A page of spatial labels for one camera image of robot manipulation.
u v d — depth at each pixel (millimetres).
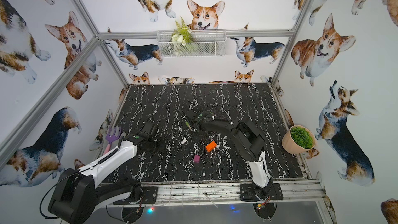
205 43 926
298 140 794
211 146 871
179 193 752
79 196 400
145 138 628
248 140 504
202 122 640
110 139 920
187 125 974
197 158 854
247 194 732
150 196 738
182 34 822
